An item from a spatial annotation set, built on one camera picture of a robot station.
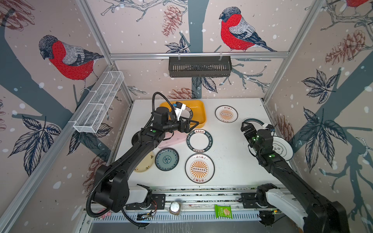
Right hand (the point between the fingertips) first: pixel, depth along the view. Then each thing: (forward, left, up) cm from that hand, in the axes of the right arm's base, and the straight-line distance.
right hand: (244, 127), depth 82 cm
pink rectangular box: (-12, +36, +8) cm, 39 cm away
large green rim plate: (+24, +36, -15) cm, 46 cm away
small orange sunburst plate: (+25, +5, -17) cm, 31 cm away
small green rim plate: (0, +26, -17) cm, 31 cm away
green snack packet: (-39, +14, -17) cm, 45 cm away
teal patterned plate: (-14, +46, -16) cm, 51 cm away
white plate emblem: (-2, -29, -19) cm, 35 cm away
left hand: (-4, +29, +10) cm, 31 cm away
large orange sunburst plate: (-18, +25, -18) cm, 36 cm away
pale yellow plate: (-17, +58, -15) cm, 62 cm away
